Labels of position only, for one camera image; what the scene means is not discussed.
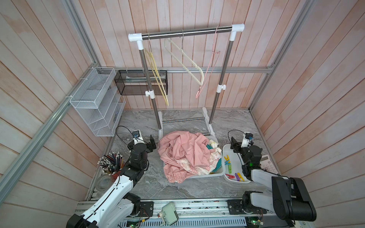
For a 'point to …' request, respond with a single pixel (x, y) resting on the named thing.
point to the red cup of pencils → (111, 164)
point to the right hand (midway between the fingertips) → (238, 136)
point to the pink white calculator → (266, 164)
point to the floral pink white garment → (200, 170)
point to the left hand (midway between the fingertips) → (144, 138)
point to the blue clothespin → (226, 162)
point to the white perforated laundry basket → (221, 171)
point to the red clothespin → (230, 176)
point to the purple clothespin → (237, 177)
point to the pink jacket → (192, 147)
